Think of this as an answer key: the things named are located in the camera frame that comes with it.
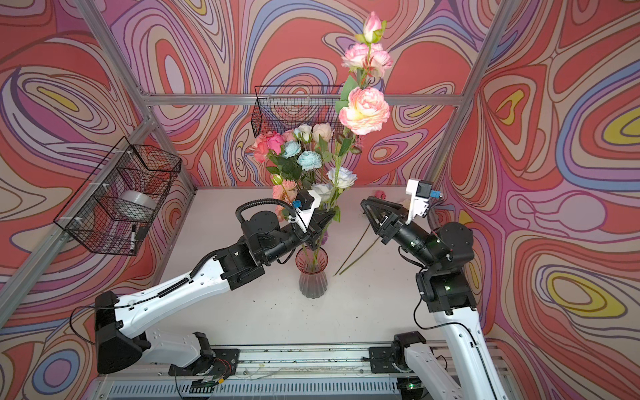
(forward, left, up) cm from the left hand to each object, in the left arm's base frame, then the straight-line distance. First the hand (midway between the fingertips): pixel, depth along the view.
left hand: (335, 211), depth 61 cm
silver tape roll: (+12, +58, -7) cm, 60 cm away
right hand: (-3, -6, +4) cm, 8 cm away
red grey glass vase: (-3, +7, -23) cm, 24 cm away
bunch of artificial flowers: (+39, -23, -35) cm, 57 cm away
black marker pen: (0, +59, -14) cm, 60 cm away
